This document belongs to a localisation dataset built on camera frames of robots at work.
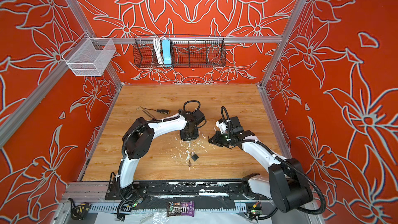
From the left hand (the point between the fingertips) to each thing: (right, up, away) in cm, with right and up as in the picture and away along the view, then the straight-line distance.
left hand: (194, 138), depth 91 cm
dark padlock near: (0, -8, -8) cm, 11 cm away
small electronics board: (+27, -27, -23) cm, 44 cm away
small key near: (-2, -11, -10) cm, 15 cm away
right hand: (+7, +1, -9) cm, 12 cm away
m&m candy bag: (-3, -26, -23) cm, 35 cm away
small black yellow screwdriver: (-28, +10, +9) cm, 31 cm away
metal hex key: (-37, +17, +15) cm, 44 cm away
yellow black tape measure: (-50, -26, -25) cm, 62 cm away
